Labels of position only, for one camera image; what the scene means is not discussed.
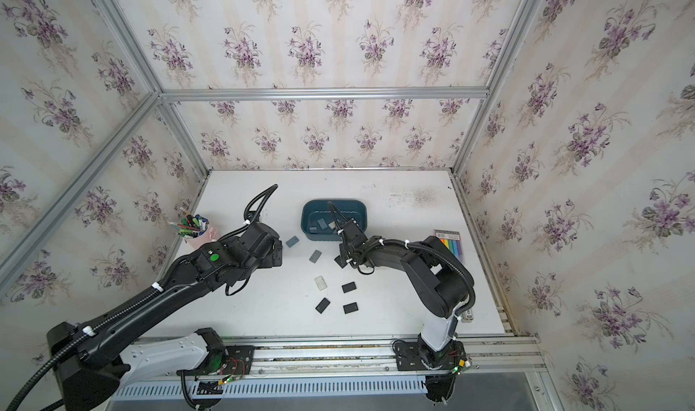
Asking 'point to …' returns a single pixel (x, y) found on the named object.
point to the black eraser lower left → (322, 305)
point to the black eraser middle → (348, 287)
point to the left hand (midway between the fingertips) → (267, 249)
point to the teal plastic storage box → (315, 209)
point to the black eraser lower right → (350, 308)
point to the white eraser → (320, 282)
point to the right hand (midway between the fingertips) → (352, 251)
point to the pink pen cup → (195, 229)
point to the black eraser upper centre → (340, 262)
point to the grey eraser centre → (314, 258)
